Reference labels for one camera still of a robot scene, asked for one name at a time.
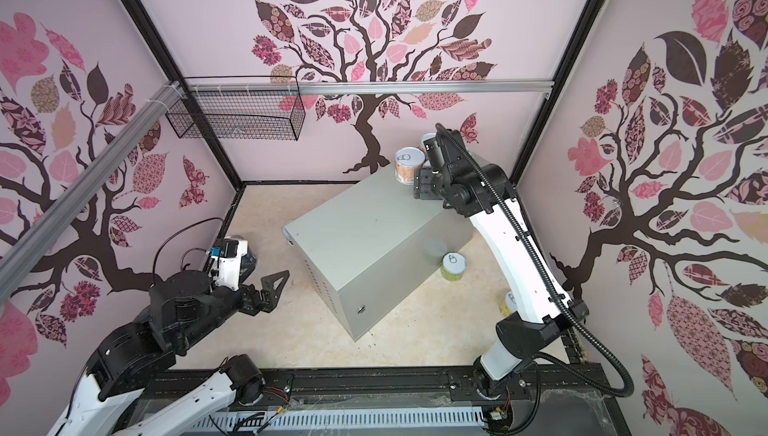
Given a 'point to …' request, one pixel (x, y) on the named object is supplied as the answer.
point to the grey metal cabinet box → (373, 241)
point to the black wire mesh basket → (239, 108)
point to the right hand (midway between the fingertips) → (434, 176)
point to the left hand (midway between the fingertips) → (271, 275)
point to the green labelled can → (453, 266)
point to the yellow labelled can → (509, 305)
